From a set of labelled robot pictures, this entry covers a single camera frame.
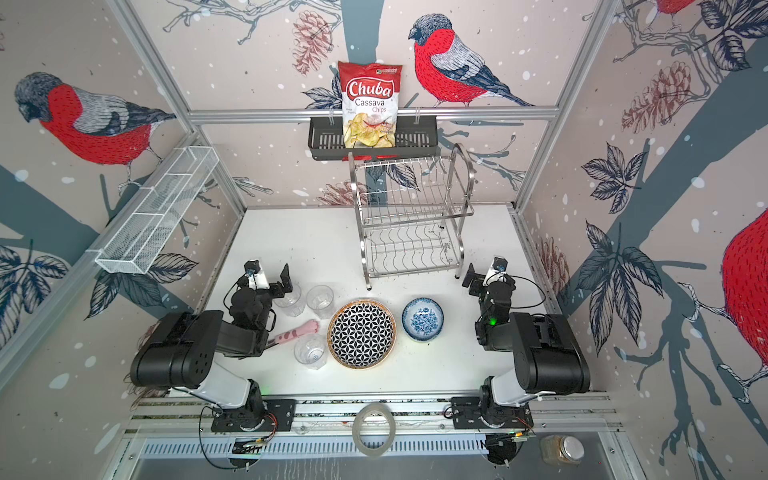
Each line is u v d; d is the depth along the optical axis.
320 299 0.94
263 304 0.74
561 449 0.61
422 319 0.86
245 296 0.71
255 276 0.76
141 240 0.71
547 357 0.45
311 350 0.83
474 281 0.83
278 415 0.73
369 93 0.83
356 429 0.69
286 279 0.84
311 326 0.88
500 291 0.70
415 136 0.95
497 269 0.77
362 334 0.86
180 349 0.46
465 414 0.73
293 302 0.95
